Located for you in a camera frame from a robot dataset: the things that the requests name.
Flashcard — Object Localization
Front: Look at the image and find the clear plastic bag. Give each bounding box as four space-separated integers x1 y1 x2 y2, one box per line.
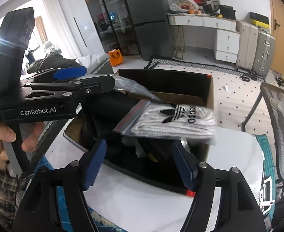
112 75 162 102

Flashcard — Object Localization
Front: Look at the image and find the adidas socks plastic bag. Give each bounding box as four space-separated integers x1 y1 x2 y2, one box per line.
114 100 216 145

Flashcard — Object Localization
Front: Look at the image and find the plaid left forearm sleeve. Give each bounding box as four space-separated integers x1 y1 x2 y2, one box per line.
0 170 28 231

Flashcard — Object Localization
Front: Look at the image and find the dark puffy jacket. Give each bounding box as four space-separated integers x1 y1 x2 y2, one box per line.
27 54 80 74

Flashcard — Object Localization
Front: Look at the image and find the orange paper bag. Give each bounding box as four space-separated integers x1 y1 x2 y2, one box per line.
108 49 124 67

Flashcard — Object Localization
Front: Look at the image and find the dark glass display cabinet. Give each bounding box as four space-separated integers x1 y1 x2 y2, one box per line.
85 0 140 55

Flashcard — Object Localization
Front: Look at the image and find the black ROG cardboard box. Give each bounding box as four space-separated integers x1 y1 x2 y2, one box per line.
64 69 216 196

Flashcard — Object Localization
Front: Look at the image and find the grey refrigerator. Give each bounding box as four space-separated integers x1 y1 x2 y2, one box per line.
126 0 174 61

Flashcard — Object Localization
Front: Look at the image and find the glass coffee table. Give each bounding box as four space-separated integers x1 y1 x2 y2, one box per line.
240 82 284 218

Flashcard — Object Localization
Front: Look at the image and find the white plastic grocery bag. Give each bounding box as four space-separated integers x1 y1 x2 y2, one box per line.
170 0 199 14

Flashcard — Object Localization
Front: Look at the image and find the silver suitcase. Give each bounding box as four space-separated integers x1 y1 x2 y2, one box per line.
252 30 275 78

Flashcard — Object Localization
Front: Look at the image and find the white vanity desk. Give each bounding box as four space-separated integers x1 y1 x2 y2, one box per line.
168 13 239 64

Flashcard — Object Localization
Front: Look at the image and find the beige suitcase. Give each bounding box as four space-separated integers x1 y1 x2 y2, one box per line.
236 20 258 70

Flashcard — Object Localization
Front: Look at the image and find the black yellow box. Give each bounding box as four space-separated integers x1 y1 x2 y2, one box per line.
249 12 269 29

